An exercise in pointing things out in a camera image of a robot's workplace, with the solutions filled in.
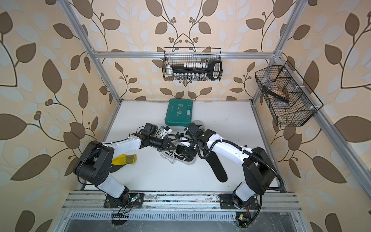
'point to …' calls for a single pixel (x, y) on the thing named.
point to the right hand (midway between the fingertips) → (188, 148)
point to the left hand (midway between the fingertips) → (174, 146)
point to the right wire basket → (291, 100)
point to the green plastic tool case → (179, 112)
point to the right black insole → (215, 166)
